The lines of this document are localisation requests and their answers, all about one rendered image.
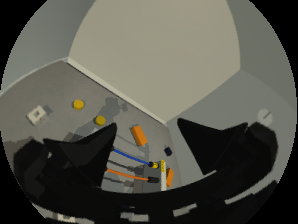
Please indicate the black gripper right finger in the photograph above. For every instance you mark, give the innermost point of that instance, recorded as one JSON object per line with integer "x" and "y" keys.
{"x": 208, "y": 144}

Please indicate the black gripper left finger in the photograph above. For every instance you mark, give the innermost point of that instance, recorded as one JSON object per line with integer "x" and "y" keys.
{"x": 90, "y": 155}

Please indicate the yellow short cylinder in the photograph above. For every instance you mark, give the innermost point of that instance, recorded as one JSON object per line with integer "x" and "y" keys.
{"x": 100, "y": 120}
{"x": 78, "y": 105}

